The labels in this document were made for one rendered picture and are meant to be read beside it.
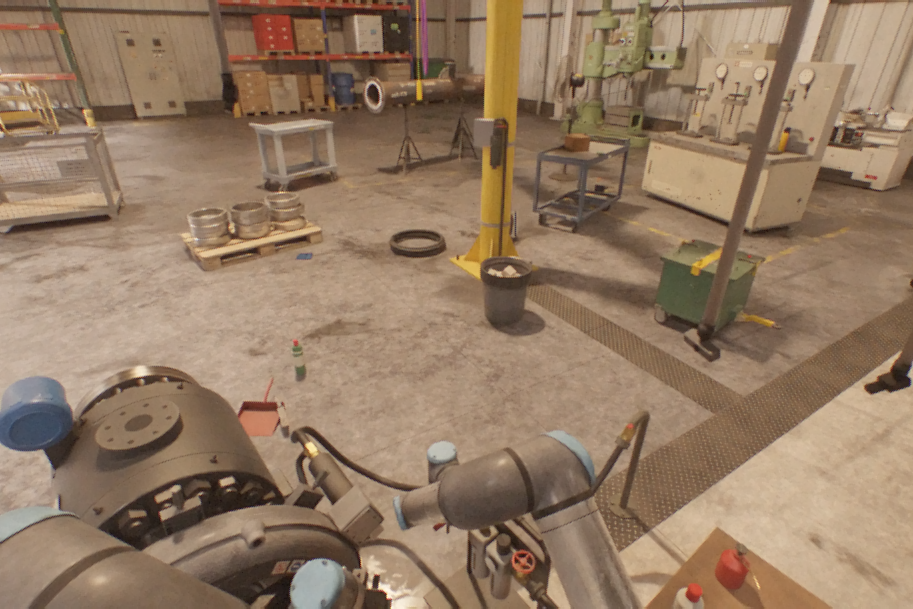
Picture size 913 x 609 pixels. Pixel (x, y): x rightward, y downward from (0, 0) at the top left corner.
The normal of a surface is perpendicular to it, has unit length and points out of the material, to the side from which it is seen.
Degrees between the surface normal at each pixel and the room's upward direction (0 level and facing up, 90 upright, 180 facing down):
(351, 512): 22
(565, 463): 36
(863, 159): 90
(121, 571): 30
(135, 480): 8
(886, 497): 0
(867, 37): 90
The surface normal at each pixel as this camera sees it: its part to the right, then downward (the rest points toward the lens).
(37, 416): 0.62, 0.38
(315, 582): -0.12, -0.69
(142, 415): 0.00, -0.88
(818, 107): -0.93, 0.18
